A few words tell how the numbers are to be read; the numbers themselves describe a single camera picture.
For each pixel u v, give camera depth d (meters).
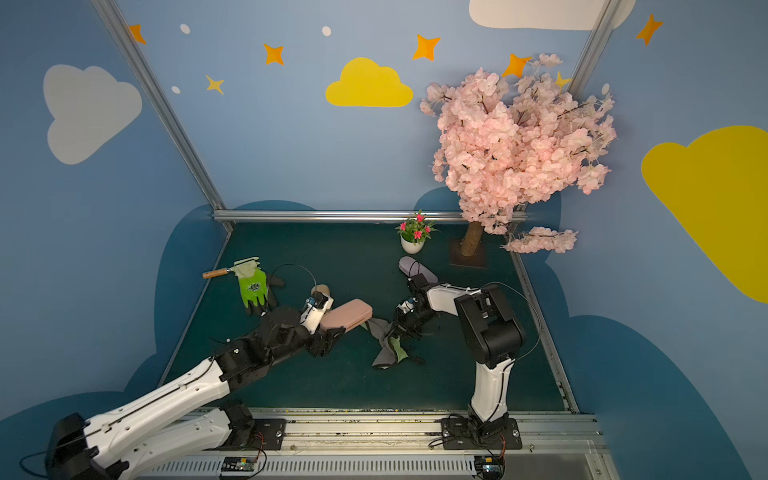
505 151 0.73
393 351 0.78
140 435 0.44
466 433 0.75
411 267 1.08
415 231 1.04
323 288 1.01
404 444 0.74
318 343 0.66
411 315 0.84
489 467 0.73
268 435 0.75
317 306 0.64
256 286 1.02
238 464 0.72
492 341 0.51
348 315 0.82
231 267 1.08
